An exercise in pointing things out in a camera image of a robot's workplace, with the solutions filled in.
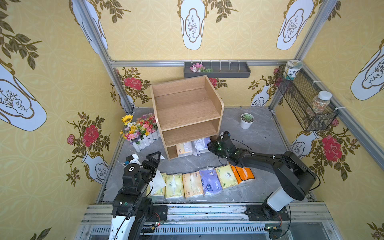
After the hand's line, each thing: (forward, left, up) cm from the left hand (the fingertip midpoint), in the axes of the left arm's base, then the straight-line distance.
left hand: (154, 156), depth 74 cm
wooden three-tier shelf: (+18, -16, +13) cm, 28 cm away
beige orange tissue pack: (-10, -19, -14) cm, 25 cm away
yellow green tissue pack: (-7, -38, -13) cm, 41 cm away
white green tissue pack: (-10, 0, -12) cm, 16 cm away
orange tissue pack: (-6, -46, -10) cm, 47 cm away
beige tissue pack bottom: (+10, -12, -12) cm, 20 cm away
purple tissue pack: (-10, -28, -13) cm, 33 cm away
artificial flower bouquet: (+18, +15, -3) cm, 23 cm away
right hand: (+14, -31, -11) cm, 36 cm away
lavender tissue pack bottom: (+11, -24, -10) cm, 28 cm away
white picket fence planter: (+15, +12, -14) cm, 24 cm away
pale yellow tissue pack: (-11, -9, -13) cm, 19 cm away
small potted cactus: (+31, -57, -10) cm, 66 cm away
